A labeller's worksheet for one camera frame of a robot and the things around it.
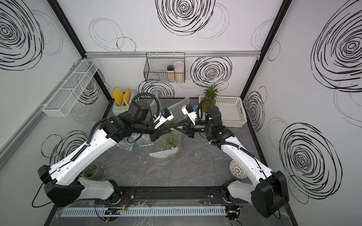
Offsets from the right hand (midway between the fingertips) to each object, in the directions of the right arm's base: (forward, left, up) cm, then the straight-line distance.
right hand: (175, 128), depth 65 cm
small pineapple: (+38, -22, -12) cm, 45 cm away
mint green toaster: (+24, +41, -15) cm, 50 cm away
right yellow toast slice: (+30, +35, -9) cm, 47 cm away
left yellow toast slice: (+32, +42, -11) cm, 54 cm away
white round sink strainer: (-10, -35, -30) cm, 47 cm away
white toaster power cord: (+29, +37, -11) cm, 48 cm away
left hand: (0, +3, -1) cm, 3 cm away
